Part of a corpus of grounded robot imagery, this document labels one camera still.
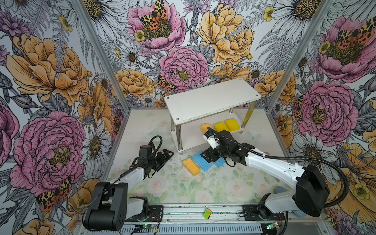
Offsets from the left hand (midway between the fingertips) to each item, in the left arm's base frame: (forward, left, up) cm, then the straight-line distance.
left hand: (170, 161), depth 89 cm
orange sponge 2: (-3, -13, -1) cm, 13 cm away
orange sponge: (+21, -21, +5) cm, 31 cm away
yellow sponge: (+24, -34, +3) cm, 41 cm away
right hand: (-1, -22, +9) cm, 24 cm away
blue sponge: (-7, -27, +14) cm, 31 cm away
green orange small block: (-27, -20, -1) cm, 34 cm away
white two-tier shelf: (+14, -31, +31) cm, 46 cm away
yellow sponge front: (+24, -41, +4) cm, 48 cm away
